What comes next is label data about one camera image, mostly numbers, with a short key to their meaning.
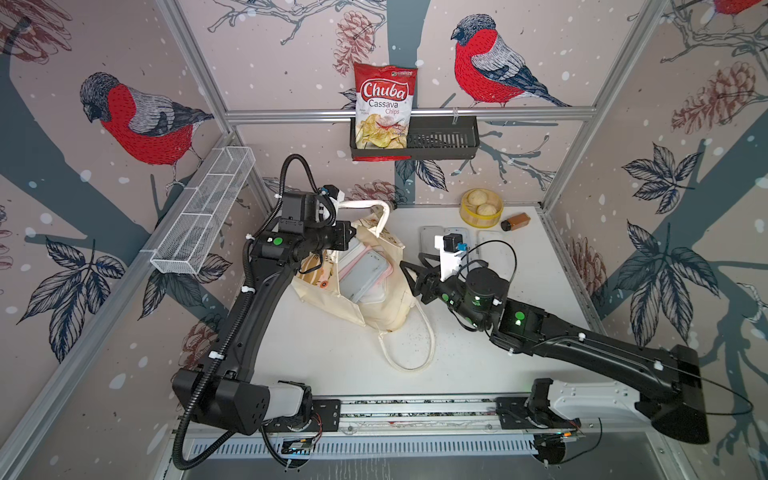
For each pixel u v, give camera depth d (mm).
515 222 1120
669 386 399
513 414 691
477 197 1146
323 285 757
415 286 580
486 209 1129
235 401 373
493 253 1049
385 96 835
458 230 1113
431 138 1070
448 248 545
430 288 553
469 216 1138
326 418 730
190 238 725
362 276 925
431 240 562
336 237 644
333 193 656
